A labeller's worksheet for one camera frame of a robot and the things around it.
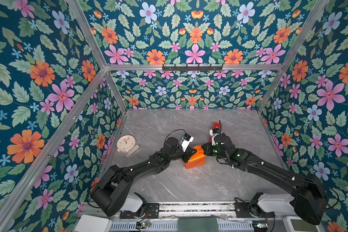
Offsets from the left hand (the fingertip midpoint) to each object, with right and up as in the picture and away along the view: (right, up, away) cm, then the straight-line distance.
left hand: (197, 151), depth 80 cm
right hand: (+3, +4, 0) cm, 5 cm away
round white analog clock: (-48, +2, +17) cm, 51 cm away
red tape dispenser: (+15, +14, +21) cm, 30 cm away
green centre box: (+5, -35, -9) cm, 37 cm away
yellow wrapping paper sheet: (0, -5, 0) cm, 5 cm away
